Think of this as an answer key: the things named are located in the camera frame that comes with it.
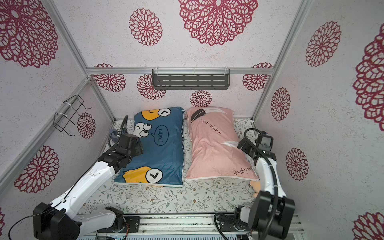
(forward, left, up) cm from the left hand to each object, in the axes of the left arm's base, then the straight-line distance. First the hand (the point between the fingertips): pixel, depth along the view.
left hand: (134, 147), depth 82 cm
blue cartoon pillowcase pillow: (-4, -14, -11) cm, 18 cm away
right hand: (+3, -63, -2) cm, 63 cm away
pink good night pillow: (+2, -43, -4) cm, 44 cm away
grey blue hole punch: (+20, +24, -15) cm, 35 cm away
